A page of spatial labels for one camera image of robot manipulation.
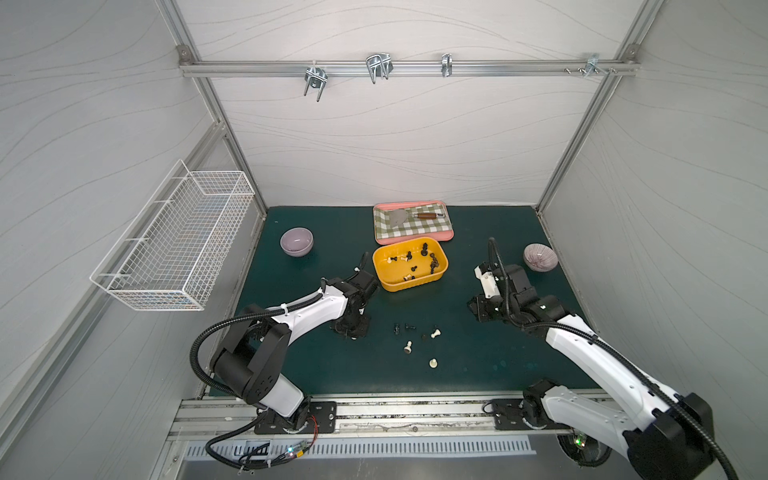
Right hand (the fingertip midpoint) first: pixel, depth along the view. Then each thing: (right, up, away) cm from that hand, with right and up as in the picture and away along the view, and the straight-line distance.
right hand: (472, 301), depth 81 cm
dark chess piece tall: (-8, +10, +24) cm, 27 cm away
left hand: (-33, -10, +5) cm, 35 cm away
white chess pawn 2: (-11, -17, 0) cm, 20 cm away
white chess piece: (-18, +10, +23) cm, 31 cm away
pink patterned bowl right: (+30, +10, +23) cm, 39 cm away
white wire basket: (-74, +14, -12) cm, 77 cm away
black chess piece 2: (-17, -9, +7) cm, 21 cm away
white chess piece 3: (-9, -11, +6) cm, 15 cm away
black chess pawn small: (-13, -12, +5) cm, 18 cm away
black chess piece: (-21, -10, +7) cm, 24 cm away
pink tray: (-3, +18, +30) cm, 35 cm away
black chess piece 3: (-8, +8, +21) cm, 24 cm away
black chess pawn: (-15, +7, +20) cm, 26 cm away
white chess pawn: (-23, +9, +23) cm, 34 cm away
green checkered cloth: (-14, +22, +34) cm, 43 cm away
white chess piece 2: (-18, -14, +3) cm, 23 cm away
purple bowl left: (-56, +16, +24) cm, 63 cm away
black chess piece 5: (-11, +13, +25) cm, 30 cm away
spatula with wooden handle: (-20, +26, +37) cm, 49 cm away
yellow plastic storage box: (-17, +8, +23) cm, 30 cm away
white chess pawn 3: (-17, +4, +17) cm, 25 cm away
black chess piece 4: (-16, +11, +23) cm, 30 cm away
